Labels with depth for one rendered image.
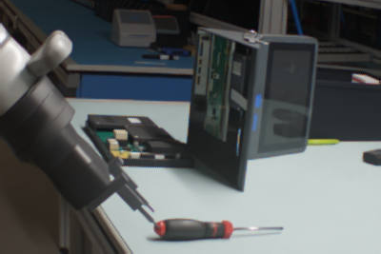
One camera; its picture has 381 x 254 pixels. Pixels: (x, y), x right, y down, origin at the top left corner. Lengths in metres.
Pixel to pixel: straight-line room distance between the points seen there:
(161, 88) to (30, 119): 2.16
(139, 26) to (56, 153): 2.64
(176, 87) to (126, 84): 0.18
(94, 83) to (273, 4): 0.67
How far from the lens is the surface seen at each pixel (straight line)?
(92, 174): 0.75
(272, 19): 2.89
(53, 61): 0.72
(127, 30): 3.34
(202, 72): 1.39
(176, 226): 0.96
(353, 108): 1.62
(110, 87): 2.84
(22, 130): 0.74
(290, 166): 1.38
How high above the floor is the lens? 1.33
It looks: 10 degrees down
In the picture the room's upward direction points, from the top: 5 degrees clockwise
